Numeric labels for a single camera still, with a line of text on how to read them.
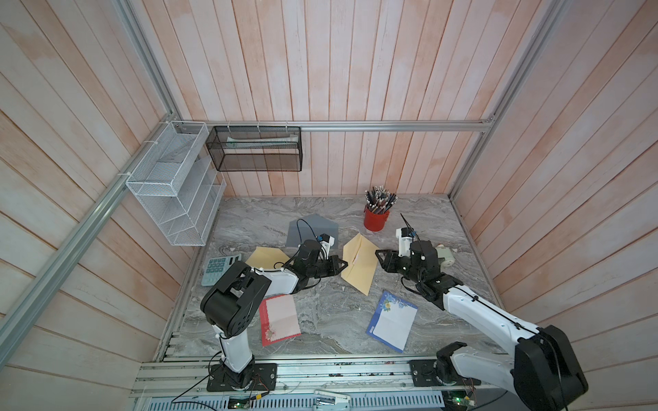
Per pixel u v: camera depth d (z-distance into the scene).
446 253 0.97
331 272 0.81
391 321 0.84
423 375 0.73
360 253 0.95
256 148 1.05
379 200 0.95
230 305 0.49
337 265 0.82
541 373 0.40
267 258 1.03
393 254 0.74
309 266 0.74
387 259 0.76
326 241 0.86
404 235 0.75
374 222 1.08
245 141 0.88
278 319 0.85
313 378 0.75
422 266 0.64
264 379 0.73
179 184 0.70
